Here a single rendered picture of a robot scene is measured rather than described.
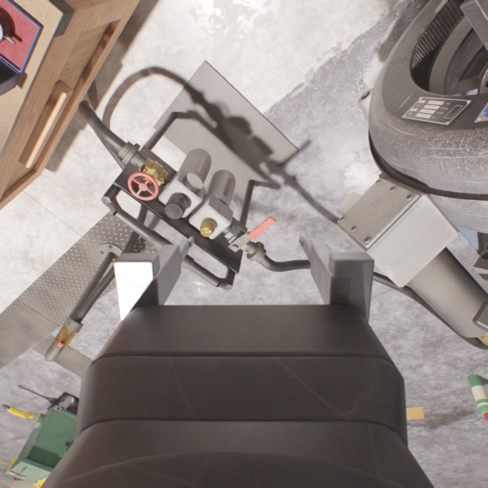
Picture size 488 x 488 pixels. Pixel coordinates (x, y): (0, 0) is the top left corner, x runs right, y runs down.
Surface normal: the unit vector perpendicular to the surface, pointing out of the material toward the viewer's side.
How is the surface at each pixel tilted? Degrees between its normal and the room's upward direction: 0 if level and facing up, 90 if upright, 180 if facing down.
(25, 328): 0
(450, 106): 90
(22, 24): 0
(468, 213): 53
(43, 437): 90
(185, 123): 0
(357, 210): 90
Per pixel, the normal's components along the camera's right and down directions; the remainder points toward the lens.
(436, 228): 0.14, 0.39
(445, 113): -0.74, -0.57
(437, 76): -0.03, -0.51
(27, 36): -0.13, 0.63
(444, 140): -0.88, -0.33
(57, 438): 0.62, -0.55
